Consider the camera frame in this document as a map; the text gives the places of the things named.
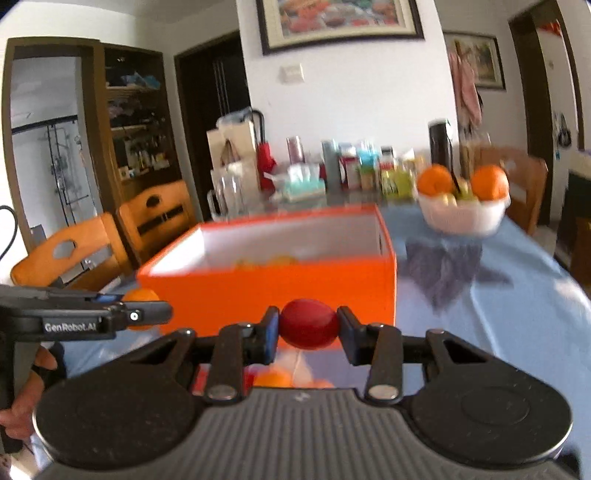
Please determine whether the glass mug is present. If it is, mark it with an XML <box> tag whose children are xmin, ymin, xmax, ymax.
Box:
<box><xmin>208</xmin><ymin>173</ymin><xmax>245</xmax><ymax>222</ymax></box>

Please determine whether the red round fruit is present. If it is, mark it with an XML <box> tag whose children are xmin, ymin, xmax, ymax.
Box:
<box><xmin>279</xmin><ymin>299</ymin><xmax>340</xmax><ymax>350</ymax></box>

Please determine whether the black cable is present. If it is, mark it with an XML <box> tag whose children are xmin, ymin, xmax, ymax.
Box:
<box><xmin>0</xmin><ymin>205</ymin><xmax>19</xmax><ymax>259</ymax></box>

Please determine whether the beige paper bag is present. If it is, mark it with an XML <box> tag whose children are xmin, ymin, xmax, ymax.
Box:
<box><xmin>206</xmin><ymin>121</ymin><xmax>259</xmax><ymax>167</ymax></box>
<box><xmin>210</xmin><ymin>159</ymin><xmax>262</xmax><ymax>192</ymax></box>

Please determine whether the orange cardboard box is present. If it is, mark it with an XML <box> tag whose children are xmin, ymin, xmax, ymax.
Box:
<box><xmin>136</xmin><ymin>204</ymin><xmax>398</xmax><ymax>337</ymax></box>

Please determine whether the red folding umbrella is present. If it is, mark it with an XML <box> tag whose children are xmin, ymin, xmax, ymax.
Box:
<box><xmin>249</xmin><ymin>108</ymin><xmax>278</xmax><ymax>192</ymax></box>

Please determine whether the white perforated plastic basket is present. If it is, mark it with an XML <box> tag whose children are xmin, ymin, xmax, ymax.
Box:
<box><xmin>418</xmin><ymin>191</ymin><xmax>511</xmax><ymax>237</ymax></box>

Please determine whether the yellow-green round container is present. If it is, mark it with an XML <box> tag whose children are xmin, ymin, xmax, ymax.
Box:
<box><xmin>381</xmin><ymin>168</ymin><xmax>414</xmax><ymax>200</ymax></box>

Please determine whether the black hanging bag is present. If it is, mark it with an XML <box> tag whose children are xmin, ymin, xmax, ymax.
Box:
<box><xmin>554</xmin><ymin>113</ymin><xmax>573</xmax><ymax>148</ymax></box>

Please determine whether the pink hanging garment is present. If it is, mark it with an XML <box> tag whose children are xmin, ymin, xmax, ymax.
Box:
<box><xmin>450</xmin><ymin>41</ymin><xmax>483</xmax><ymax>127</ymax></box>

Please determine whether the black thermos bottle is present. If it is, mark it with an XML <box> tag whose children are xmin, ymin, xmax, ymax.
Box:
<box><xmin>428</xmin><ymin>119</ymin><xmax>451</xmax><ymax>169</ymax></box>

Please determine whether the green tissue box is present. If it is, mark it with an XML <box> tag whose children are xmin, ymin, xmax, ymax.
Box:
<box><xmin>281</xmin><ymin>165</ymin><xmax>326</xmax><ymax>201</ymax></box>

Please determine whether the white plastic bag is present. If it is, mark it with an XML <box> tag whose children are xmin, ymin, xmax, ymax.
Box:
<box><xmin>217</xmin><ymin>108</ymin><xmax>252</xmax><ymax>130</ymax></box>

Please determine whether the small framed picture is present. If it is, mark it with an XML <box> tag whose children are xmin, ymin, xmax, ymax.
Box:
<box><xmin>443</xmin><ymin>31</ymin><xmax>506</xmax><ymax>90</ymax></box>

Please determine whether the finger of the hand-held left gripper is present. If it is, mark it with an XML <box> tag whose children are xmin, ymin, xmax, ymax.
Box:
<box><xmin>108</xmin><ymin>301</ymin><xmax>174</xmax><ymax>332</ymax></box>
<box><xmin>60</xmin><ymin>290</ymin><xmax>125</xmax><ymax>306</ymax></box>

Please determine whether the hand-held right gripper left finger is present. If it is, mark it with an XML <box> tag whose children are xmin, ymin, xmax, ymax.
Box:
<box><xmin>124</xmin><ymin>305</ymin><xmax>280</xmax><ymax>403</ymax></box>

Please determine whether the large orange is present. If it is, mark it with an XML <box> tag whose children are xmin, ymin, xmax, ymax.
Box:
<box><xmin>471</xmin><ymin>165</ymin><xmax>509</xmax><ymax>200</ymax></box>
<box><xmin>418</xmin><ymin>165</ymin><xmax>455</xmax><ymax>197</ymax></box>

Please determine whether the red snack packet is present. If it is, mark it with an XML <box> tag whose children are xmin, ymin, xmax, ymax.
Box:
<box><xmin>339</xmin><ymin>157</ymin><xmax>363</xmax><ymax>190</ymax></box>

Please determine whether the blue star-print blanket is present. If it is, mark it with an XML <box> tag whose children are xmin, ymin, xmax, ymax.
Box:
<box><xmin>28</xmin><ymin>203</ymin><xmax>591</xmax><ymax>480</ymax></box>

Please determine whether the large framed picture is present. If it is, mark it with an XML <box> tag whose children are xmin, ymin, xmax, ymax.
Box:
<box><xmin>255</xmin><ymin>0</ymin><xmax>426</xmax><ymax>56</ymax></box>

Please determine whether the wooden chair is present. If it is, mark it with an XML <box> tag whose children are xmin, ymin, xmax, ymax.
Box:
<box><xmin>462</xmin><ymin>145</ymin><xmax>549</xmax><ymax>236</ymax></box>
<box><xmin>115</xmin><ymin>180</ymin><xmax>199</xmax><ymax>268</ymax></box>
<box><xmin>10</xmin><ymin>212</ymin><xmax>132</xmax><ymax>289</ymax></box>

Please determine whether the person's left hand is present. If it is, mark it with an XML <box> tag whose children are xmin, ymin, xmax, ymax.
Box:
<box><xmin>0</xmin><ymin>344</ymin><xmax>68</xmax><ymax>441</ymax></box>

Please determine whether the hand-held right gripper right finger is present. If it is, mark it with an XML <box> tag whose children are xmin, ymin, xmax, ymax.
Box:
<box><xmin>336</xmin><ymin>305</ymin><xmax>497</xmax><ymax>403</ymax></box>

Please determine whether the grey bottle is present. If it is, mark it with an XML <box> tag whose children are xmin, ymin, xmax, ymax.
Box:
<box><xmin>322</xmin><ymin>140</ymin><xmax>342</xmax><ymax>191</ymax></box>

